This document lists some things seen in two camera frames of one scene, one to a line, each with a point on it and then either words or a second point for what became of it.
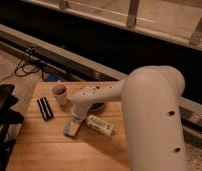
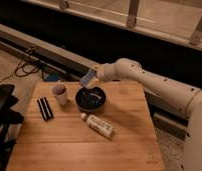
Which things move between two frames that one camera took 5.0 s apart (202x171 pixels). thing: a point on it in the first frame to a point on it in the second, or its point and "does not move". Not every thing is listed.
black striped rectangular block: x=45 y=108 does not move
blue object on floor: x=51 y=76 does not move
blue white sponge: x=71 y=128 to x=86 y=79
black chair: x=4 y=116 does not move
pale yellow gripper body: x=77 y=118 to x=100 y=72
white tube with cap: x=99 y=125 does not move
